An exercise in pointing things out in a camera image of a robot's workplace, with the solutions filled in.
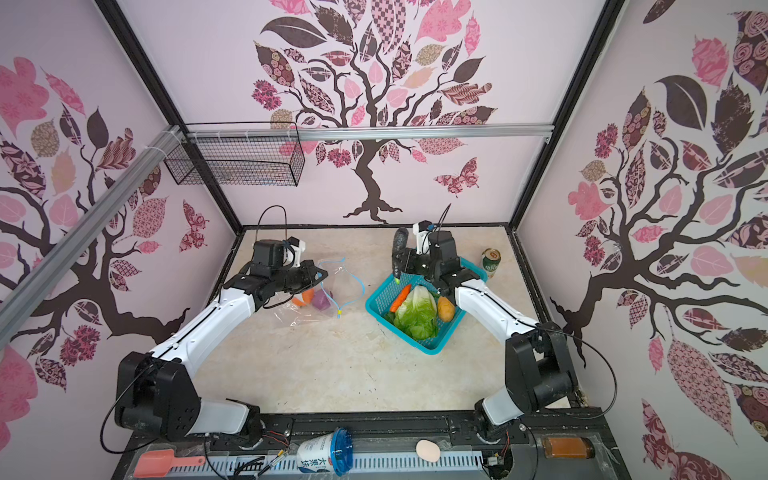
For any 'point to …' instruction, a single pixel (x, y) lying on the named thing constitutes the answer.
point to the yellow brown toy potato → (446, 309)
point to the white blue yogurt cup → (331, 452)
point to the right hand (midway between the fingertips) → (396, 251)
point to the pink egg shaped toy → (428, 450)
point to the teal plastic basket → (382, 300)
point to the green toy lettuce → (417, 314)
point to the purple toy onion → (320, 300)
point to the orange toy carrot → (400, 298)
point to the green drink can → (491, 258)
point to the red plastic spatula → (158, 463)
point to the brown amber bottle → (567, 447)
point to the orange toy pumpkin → (307, 298)
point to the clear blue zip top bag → (341, 287)
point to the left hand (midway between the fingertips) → (328, 277)
